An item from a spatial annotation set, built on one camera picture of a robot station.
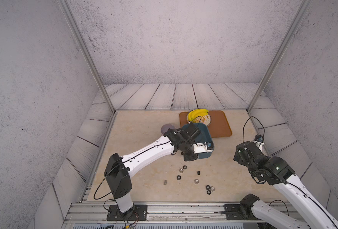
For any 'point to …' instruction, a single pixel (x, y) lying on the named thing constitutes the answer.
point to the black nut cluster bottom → (209, 192)
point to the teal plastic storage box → (205, 136)
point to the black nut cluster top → (207, 187)
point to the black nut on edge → (198, 172)
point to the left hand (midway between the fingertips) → (198, 154)
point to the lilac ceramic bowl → (166, 127)
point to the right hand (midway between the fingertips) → (247, 154)
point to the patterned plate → (206, 119)
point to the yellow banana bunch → (194, 113)
